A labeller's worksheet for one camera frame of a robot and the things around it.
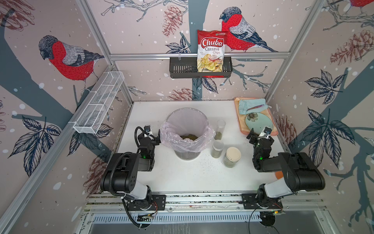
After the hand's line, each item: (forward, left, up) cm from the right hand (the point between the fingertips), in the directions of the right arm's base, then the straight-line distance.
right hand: (259, 129), depth 90 cm
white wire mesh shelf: (-8, +94, +21) cm, 96 cm away
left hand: (-1, +68, +1) cm, 68 cm away
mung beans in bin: (-14, +42, +13) cm, 46 cm away
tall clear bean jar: (-1, +25, +6) cm, 26 cm away
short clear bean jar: (-14, +28, +1) cm, 31 cm away
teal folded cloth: (+30, -5, -8) cm, 31 cm away
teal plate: (+14, -6, -10) cm, 18 cm away
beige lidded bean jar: (-19, +20, +3) cm, 28 cm away
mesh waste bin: (-1, +46, -3) cm, 46 cm away
